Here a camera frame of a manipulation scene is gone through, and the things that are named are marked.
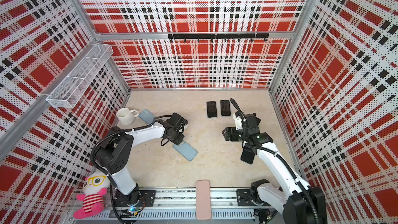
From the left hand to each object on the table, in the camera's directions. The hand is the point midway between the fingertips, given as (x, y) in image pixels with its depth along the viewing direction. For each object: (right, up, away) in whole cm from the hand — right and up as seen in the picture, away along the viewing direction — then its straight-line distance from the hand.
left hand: (178, 141), depth 93 cm
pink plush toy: (-35, -17, -21) cm, 45 cm away
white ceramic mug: (-34, +15, +4) cm, 37 cm away
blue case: (-24, +14, +14) cm, 31 cm away
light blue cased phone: (+5, -5, -2) cm, 7 cm away
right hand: (+30, +7, -12) cm, 33 cm away
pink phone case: (+16, -24, -21) cm, 36 cm away
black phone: (+41, -7, -5) cm, 42 cm away
